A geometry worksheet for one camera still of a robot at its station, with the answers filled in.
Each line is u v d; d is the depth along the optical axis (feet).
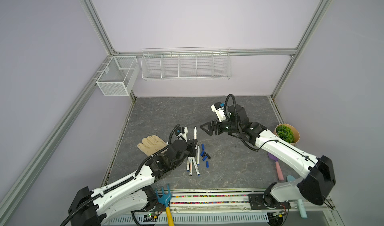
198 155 2.92
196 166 2.78
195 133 2.52
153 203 2.13
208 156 2.92
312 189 1.33
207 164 2.85
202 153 2.99
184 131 2.21
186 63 3.22
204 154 2.97
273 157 1.68
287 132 2.82
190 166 2.78
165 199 2.42
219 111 2.23
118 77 3.22
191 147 2.15
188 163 2.84
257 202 2.32
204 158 2.91
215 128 2.15
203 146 3.08
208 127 2.18
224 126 2.18
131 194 1.92
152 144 3.08
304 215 2.28
